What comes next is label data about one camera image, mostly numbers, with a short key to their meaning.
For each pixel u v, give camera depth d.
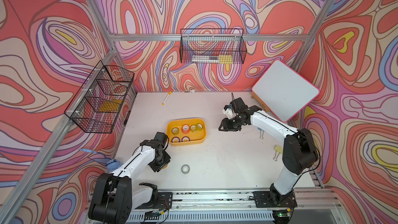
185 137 0.94
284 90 1.08
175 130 0.97
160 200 0.72
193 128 0.99
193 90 1.19
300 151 0.47
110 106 0.72
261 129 0.59
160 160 0.71
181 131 0.98
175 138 0.95
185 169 0.83
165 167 0.84
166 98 1.15
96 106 0.72
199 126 0.98
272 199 0.66
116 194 0.40
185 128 0.97
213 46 0.96
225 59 0.82
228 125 0.78
